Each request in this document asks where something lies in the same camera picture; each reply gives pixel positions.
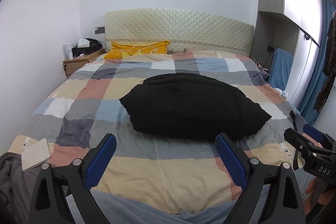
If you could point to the wall socket with charger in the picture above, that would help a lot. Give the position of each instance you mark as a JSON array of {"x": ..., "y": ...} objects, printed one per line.
[{"x": 99, "y": 30}]

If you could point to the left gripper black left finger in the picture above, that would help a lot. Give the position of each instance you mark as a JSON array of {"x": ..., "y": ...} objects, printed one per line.
[{"x": 97, "y": 159}]

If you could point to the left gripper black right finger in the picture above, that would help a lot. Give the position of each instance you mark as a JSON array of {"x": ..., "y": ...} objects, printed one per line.
[{"x": 234, "y": 159}]

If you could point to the white tissue box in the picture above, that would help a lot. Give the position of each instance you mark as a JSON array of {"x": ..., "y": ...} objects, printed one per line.
[{"x": 83, "y": 43}]

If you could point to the blue curtain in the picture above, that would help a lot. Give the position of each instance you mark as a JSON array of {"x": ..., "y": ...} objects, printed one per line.
[{"x": 317, "y": 79}]

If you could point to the black puffer jacket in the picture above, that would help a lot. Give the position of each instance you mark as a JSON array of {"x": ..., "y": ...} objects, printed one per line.
[{"x": 191, "y": 106}]

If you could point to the blue towel on chair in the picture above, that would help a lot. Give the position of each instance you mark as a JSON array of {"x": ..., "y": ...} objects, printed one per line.
[{"x": 280, "y": 68}]

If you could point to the yellow pillow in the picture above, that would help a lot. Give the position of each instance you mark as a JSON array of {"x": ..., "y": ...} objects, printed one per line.
[{"x": 120, "y": 50}]

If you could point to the black clothes on nightstand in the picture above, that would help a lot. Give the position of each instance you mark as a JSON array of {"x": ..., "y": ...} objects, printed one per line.
[{"x": 95, "y": 45}]

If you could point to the patchwork checkered bed quilt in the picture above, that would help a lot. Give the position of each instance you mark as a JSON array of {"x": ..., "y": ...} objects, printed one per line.
[{"x": 170, "y": 174}]

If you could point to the cream quilted headboard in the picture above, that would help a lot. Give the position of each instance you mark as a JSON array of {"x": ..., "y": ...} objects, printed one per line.
[{"x": 186, "y": 30}]

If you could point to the wooden bedside table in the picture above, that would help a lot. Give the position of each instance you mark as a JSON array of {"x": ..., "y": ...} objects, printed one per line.
[{"x": 71, "y": 66}]

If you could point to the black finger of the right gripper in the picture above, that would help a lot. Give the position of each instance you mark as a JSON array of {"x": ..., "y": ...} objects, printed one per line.
[{"x": 317, "y": 135}]

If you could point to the grey fleece garment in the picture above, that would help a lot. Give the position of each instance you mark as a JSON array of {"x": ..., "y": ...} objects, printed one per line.
[{"x": 16, "y": 187}]

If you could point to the white spray bottle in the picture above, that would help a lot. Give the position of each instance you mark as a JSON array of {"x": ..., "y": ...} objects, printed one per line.
[{"x": 69, "y": 50}]

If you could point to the grey wardrobe cabinet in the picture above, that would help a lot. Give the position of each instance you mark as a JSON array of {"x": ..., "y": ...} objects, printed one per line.
[{"x": 293, "y": 26}]

